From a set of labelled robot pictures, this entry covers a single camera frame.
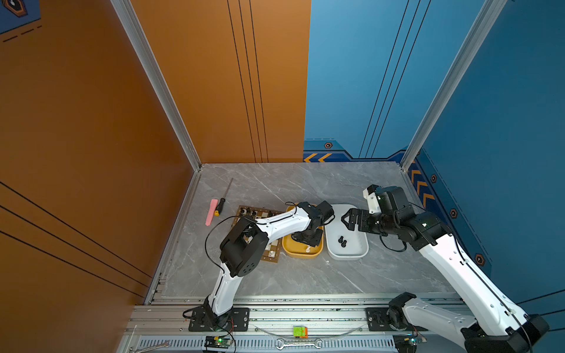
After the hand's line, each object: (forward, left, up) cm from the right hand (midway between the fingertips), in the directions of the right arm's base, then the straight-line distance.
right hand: (350, 220), depth 72 cm
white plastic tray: (+1, -7, -23) cm, 24 cm away
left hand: (+3, +11, -20) cm, 23 cm away
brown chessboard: (-3, +28, -20) cm, 34 cm away
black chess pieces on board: (+17, +37, -20) cm, 45 cm away
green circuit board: (-31, +44, -24) cm, 59 cm away
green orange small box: (-28, +17, -20) cm, 39 cm away
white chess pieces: (-1, +13, -20) cm, 24 cm away
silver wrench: (-31, +23, -23) cm, 45 cm away
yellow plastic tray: (-1, +18, -19) cm, 27 cm away
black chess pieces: (+2, -1, -21) cm, 21 cm away
